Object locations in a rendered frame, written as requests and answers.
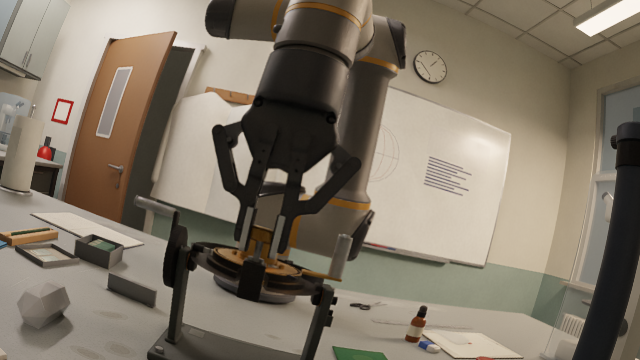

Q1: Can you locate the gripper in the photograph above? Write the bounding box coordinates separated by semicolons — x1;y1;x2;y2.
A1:
212;45;363;259

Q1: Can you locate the brown coat rack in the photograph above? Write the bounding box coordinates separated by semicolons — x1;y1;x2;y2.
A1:
204;86;256;106

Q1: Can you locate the black clamp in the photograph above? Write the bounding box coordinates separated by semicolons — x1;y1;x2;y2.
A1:
236;257;267;302

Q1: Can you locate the black drum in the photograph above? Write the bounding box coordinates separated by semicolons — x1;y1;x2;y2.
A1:
162;223;190;289

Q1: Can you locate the brass lever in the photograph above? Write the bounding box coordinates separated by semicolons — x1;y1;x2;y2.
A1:
299;268;343;283

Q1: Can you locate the whiteboard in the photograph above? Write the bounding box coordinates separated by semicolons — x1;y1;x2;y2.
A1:
364;87;512;269

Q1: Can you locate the grey block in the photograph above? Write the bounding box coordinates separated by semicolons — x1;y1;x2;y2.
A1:
106;272;158;309

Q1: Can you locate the green book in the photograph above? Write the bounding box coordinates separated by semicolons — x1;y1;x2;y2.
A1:
332;345;389;360

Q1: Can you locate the brown door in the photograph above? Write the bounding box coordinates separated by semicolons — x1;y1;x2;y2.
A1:
63;31;178;224

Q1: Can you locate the grey box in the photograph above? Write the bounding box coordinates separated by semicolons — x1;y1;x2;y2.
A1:
74;233;125;270

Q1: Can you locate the brown bottle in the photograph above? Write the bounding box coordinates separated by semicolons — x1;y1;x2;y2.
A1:
404;304;429;344

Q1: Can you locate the white sheet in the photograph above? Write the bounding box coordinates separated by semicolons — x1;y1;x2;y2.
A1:
30;211;145;250

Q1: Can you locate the dark counter cabinet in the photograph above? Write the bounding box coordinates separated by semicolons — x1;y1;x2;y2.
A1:
0;149;64;198

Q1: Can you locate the red framed sign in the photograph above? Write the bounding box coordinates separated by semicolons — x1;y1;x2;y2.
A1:
50;98;75;126

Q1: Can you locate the red round object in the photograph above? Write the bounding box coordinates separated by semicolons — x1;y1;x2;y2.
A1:
36;135;57;162

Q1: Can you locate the grey tray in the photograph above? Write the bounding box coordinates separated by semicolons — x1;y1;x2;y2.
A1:
14;242;80;269

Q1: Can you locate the white paper towel roll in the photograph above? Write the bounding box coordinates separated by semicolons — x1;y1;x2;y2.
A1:
0;115;45;195

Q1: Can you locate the white paper pad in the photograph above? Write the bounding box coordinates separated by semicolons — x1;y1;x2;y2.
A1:
422;329;524;360

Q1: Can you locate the grey polyhedron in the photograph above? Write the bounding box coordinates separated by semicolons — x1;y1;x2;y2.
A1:
16;280;71;330

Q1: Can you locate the window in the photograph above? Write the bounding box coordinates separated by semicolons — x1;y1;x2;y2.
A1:
572;79;640;301

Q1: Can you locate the white radiator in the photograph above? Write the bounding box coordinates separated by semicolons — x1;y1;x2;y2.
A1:
558;313;589;339

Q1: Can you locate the black tube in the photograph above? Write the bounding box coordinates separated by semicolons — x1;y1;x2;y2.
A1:
572;121;640;360

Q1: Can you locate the ceiling light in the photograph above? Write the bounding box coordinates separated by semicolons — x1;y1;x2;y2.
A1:
573;0;640;38

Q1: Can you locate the grey cylinder handle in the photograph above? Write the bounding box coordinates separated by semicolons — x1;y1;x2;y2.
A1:
328;233;354;280

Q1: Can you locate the grey crank handle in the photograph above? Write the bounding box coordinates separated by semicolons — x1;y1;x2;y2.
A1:
133;195;180;220

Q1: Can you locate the black universal stage frame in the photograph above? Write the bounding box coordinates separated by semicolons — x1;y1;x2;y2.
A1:
147;212;337;360

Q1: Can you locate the round wall clock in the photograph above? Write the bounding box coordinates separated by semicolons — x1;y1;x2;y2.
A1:
412;49;449;85

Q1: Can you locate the grey wall cupboard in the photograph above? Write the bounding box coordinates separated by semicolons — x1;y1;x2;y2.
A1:
0;0;71;82

